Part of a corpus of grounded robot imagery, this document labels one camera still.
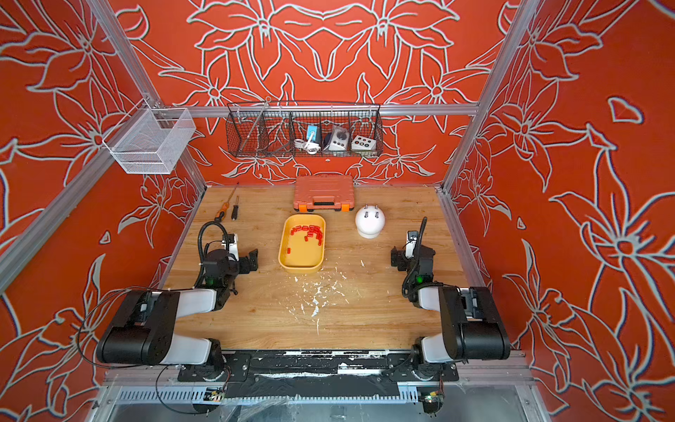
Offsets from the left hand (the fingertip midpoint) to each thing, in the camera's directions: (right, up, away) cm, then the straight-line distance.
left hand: (243, 249), depth 93 cm
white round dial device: (+35, +40, -2) cm, 53 cm away
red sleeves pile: (+25, +6, +11) cm, 27 cm away
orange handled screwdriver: (-14, +13, +14) cm, 24 cm away
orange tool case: (+29, +21, +18) cm, 40 cm away
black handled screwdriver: (-10, +14, +17) cm, 25 cm away
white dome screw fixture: (+46, +10, +3) cm, 47 cm away
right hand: (+59, +2, -1) cm, 59 cm away
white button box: (+44, +37, 0) cm, 58 cm away
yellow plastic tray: (+18, -3, +5) cm, 19 cm away
